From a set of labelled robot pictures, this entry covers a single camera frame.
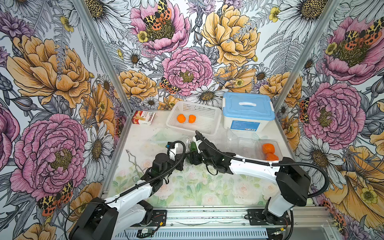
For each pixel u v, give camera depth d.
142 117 1.12
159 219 0.74
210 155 0.63
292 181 0.45
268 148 0.93
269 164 0.48
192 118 1.12
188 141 0.83
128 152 0.97
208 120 1.16
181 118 1.11
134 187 0.54
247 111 0.96
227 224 0.74
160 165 0.63
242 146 1.01
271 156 0.92
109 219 0.41
